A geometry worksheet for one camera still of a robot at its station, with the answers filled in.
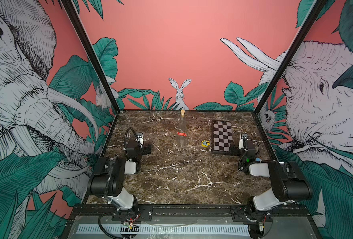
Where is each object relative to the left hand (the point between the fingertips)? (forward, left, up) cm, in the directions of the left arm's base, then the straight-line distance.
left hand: (142, 138), depth 95 cm
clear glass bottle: (-1, -26, -4) cm, 27 cm away
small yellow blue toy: (-1, -42, -6) cm, 43 cm away
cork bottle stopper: (-2, -26, +26) cm, 37 cm away
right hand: (-4, -63, 0) cm, 63 cm away
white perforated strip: (-49, -15, -7) cm, 51 cm away
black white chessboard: (0, -54, -5) cm, 54 cm away
